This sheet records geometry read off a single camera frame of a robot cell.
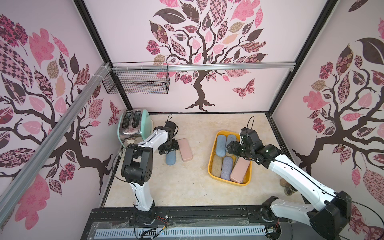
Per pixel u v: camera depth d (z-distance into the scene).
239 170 0.84
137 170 0.50
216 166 0.88
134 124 0.90
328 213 0.38
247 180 0.82
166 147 0.83
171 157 0.93
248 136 0.58
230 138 0.96
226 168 0.87
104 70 0.82
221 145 0.92
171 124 0.79
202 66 0.94
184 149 0.96
